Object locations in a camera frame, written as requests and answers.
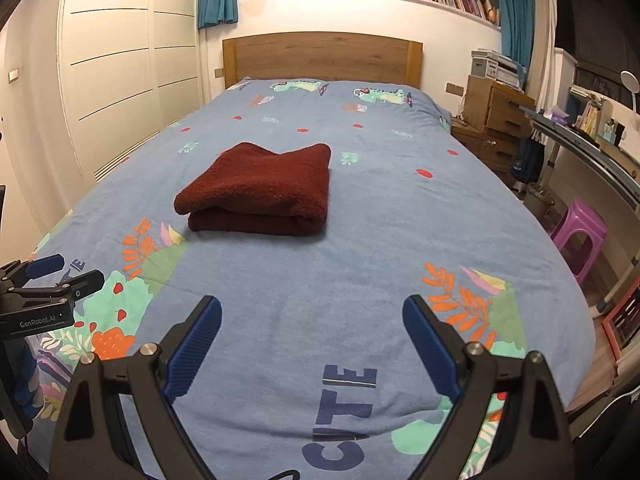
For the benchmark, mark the white wall switch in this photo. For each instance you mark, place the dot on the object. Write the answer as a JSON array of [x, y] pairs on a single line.
[[13, 74]]

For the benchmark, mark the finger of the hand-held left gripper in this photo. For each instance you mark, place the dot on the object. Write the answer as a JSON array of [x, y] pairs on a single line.
[[45, 265], [82, 282]]

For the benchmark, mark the wooden drawer cabinet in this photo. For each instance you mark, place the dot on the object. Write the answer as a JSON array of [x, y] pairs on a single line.
[[505, 105]]

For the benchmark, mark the white wardrobe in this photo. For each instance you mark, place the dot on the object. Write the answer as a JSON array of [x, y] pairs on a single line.
[[115, 60]]

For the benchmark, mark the white shelf cabinet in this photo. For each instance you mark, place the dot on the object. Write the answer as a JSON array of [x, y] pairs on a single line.
[[565, 80]]

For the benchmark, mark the purple tissue box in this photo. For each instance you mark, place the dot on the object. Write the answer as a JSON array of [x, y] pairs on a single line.
[[557, 116]]

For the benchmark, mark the red framed rack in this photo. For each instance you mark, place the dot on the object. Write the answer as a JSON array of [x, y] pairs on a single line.
[[625, 320]]

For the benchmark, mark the bed with blue printed sheet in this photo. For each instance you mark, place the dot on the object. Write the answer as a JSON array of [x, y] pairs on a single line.
[[350, 240]]

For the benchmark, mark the wooden headboard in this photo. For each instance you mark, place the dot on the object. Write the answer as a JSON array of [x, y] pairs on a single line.
[[320, 57]]

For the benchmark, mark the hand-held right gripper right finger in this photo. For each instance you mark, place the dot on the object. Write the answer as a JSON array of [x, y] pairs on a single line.
[[430, 350]]

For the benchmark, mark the dark red knit sweater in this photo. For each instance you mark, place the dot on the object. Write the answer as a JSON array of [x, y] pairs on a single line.
[[260, 185]]

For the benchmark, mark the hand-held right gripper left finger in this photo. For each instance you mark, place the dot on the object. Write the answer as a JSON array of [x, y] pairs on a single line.
[[195, 350]]

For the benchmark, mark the grey desk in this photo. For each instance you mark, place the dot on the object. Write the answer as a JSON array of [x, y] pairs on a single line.
[[590, 152]]

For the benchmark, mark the dark blue bag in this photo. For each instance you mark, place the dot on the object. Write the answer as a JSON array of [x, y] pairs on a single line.
[[529, 160]]

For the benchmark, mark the purple plastic stool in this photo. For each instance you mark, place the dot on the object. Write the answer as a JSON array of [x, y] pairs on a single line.
[[585, 215]]

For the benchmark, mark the books on desk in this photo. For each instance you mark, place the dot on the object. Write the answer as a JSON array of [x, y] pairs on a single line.
[[590, 115]]

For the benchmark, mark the white printer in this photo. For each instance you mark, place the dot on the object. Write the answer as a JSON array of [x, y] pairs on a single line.
[[492, 65]]

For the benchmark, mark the person's left hand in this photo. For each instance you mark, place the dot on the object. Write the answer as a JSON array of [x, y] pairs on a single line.
[[25, 385]]

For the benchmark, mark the white round desk lamp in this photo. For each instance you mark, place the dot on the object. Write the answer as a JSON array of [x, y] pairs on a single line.
[[630, 82]]

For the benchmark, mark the grey waste bin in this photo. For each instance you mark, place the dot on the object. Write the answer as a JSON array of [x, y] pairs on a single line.
[[540, 202]]

